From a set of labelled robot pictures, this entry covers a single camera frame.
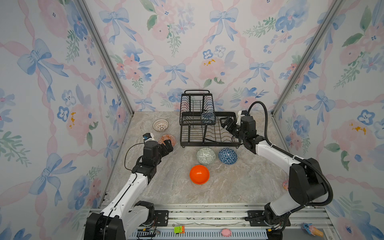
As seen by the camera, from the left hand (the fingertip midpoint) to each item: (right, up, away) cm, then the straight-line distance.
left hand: (165, 142), depth 83 cm
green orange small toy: (+9, -39, -14) cm, 43 cm away
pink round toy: (+31, -40, -14) cm, 53 cm away
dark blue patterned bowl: (+37, -10, +12) cm, 41 cm away
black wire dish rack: (+20, +10, +3) cm, 22 cm away
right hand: (+33, +12, +4) cm, 35 cm away
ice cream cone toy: (+70, -39, -14) cm, 82 cm away
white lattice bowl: (-9, +10, +27) cm, 30 cm away
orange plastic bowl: (+19, -19, +1) cm, 27 cm away
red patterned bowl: (-2, +1, +17) cm, 18 cm away
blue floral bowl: (+27, +16, +30) cm, 43 cm away
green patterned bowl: (+24, -10, +12) cm, 28 cm away
